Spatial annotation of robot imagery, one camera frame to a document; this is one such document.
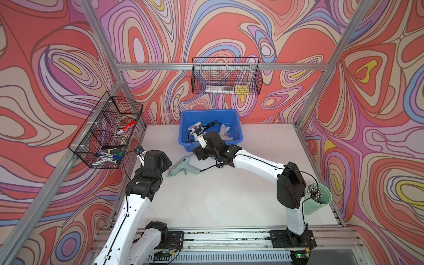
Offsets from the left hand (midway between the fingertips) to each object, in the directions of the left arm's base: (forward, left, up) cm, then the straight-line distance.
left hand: (158, 160), depth 75 cm
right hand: (+10, -19, -5) cm, 22 cm away
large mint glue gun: (+8, -9, -18) cm, 21 cm away
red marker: (+13, +14, +10) cm, 22 cm away
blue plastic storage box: (+45, -37, -13) cm, 60 cm away
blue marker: (-3, +16, +8) cm, 18 cm away
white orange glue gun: (+36, -33, -18) cm, 52 cm away
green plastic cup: (-15, -70, -4) cm, 72 cm away
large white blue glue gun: (+39, -11, -18) cm, 45 cm away
